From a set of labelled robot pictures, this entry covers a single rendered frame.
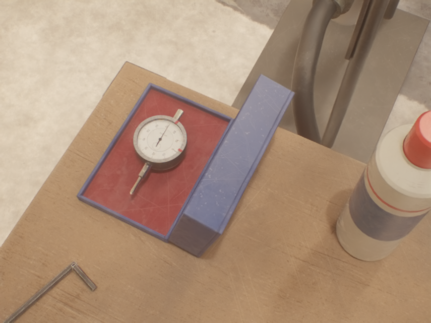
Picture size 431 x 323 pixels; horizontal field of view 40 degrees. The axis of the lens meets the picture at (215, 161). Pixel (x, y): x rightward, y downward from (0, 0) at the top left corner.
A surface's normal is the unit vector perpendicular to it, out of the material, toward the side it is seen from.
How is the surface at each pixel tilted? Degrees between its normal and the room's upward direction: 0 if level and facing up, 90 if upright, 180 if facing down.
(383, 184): 90
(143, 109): 0
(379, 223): 90
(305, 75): 39
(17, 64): 0
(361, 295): 0
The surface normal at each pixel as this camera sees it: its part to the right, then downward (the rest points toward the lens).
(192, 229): -0.44, 0.81
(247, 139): 0.20, -0.33
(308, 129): 0.07, 0.55
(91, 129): 0.00, -0.43
